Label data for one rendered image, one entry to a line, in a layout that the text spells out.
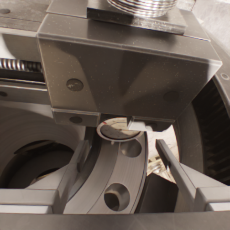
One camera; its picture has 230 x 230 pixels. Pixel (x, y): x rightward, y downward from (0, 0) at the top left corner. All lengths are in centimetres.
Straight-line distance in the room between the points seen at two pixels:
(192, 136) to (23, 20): 23
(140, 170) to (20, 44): 22
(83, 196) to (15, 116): 31
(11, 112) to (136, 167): 33
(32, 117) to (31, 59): 31
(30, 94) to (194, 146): 22
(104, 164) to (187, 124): 13
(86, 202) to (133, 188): 7
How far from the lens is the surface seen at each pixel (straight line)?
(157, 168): 512
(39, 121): 51
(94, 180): 24
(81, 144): 16
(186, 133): 24
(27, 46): 19
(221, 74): 24
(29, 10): 22
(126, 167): 26
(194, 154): 22
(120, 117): 18
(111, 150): 26
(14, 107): 46
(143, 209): 25
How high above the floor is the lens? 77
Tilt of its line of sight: 27 degrees down
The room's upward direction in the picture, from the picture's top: 152 degrees clockwise
